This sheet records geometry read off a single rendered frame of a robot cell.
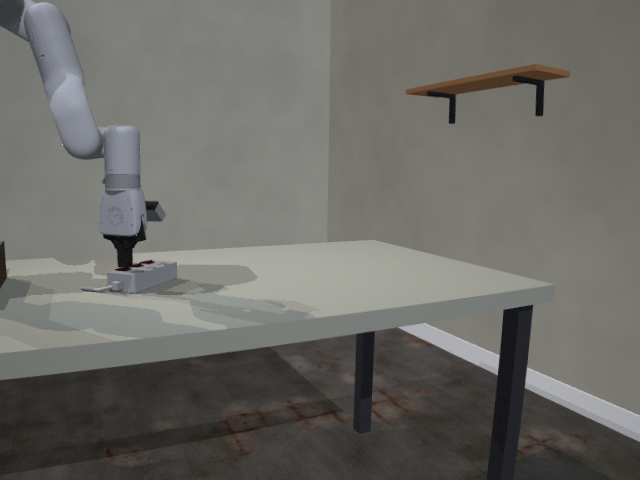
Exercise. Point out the white power strip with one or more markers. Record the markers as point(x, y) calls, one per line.
point(140, 277)

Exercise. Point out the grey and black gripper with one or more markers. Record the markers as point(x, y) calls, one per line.
point(121, 216)

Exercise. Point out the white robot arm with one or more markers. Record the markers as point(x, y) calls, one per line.
point(48, 33)

